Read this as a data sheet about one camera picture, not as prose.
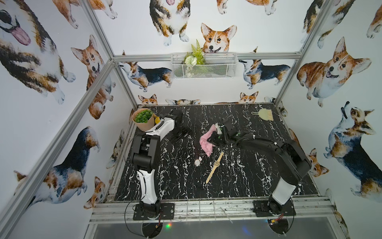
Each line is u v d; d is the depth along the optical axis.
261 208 0.73
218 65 0.92
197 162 0.90
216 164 0.90
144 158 0.53
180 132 0.83
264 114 1.14
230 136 0.71
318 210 0.75
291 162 0.48
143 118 0.95
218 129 0.75
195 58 0.82
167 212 0.74
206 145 0.87
